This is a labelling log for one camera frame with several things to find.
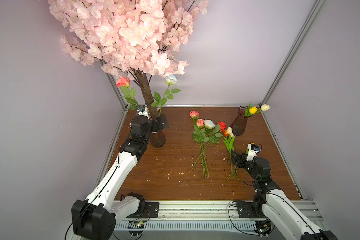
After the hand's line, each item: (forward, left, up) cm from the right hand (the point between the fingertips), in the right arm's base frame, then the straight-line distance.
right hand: (238, 150), depth 83 cm
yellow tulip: (+15, -6, +18) cm, 24 cm away
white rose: (+20, +12, -8) cm, 25 cm away
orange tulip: (+17, +3, -8) cm, 19 cm away
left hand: (+9, +47, +19) cm, 51 cm away
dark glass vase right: (+18, -4, 0) cm, 18 cm away
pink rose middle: (+24, +20, -5) cm, 32 cm away
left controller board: (-36, +54, -11) cm, 66 cm away
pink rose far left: (+32, +24, -6) cm, 41 cm away
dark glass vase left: (+9, +49, -5) cm, 50 cm away
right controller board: (-35, -8, -12) cm, 37 cm away
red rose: (+22, +5, -7) cm, 24 cm away
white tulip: (+17, -14, +17) cm, 28 cm away
